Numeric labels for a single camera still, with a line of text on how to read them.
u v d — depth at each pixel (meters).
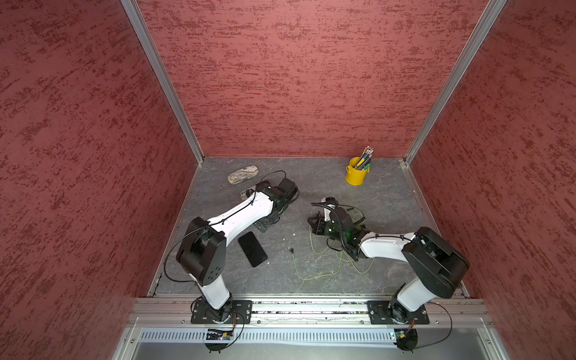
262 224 0.76
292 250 0.88
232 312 0.74
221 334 0.71
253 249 0.93
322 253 0.87
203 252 0.45
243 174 1.10
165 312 0.76
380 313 0.74
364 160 1.03
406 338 0.71
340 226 0.67
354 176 1.08
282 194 0.63
